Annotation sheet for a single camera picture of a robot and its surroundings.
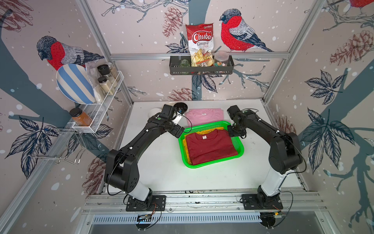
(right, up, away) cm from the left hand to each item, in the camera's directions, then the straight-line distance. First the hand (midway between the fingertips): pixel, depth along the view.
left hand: (177, 123), depth 87 cm
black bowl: (+1, +12, +22) cm, 25 cm away
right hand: (+35, -7, +5) cm, 36 cm away
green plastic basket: (+37, -13, -1) cm, 40 cm away
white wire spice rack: (-44, +6, -13) cm, 46 cm away
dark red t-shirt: (+18, -15, +3) cm, 24 cm away
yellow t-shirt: (+4, -13, +5) cm, 15 cm away
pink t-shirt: (+17, +3, +22) cm, 28 cm away
